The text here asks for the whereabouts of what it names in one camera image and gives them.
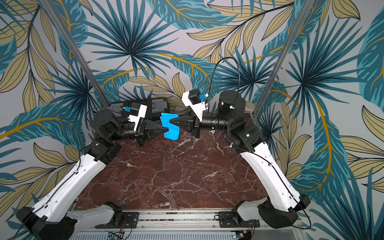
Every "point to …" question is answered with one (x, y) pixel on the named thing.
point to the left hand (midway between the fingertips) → (166, 131)
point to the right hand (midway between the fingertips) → (171, 117)
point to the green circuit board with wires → (114, 238)
